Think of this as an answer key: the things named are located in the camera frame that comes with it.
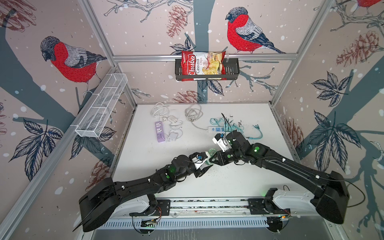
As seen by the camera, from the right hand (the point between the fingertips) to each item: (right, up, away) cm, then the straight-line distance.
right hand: (209, 163), depth 73 cm
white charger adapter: (-24, +21, +36) cm, 49 cm away
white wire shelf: (-58, +26, +2) cm, 63 cm away
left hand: (0, +1, +1) cm, 1 cm away
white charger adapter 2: (-22, +9, +25) cm, 35 cm away
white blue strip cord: (-8, +26, +41) cm, 49 cm away
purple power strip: (-32, +13, +28) cm, 44 cm away
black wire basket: (+17, +52, +21) cm, 59 cm away
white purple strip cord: (-34, +28, +35) cm, 56 cm away
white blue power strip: (+7, +15, +27) cm, 32 cm away
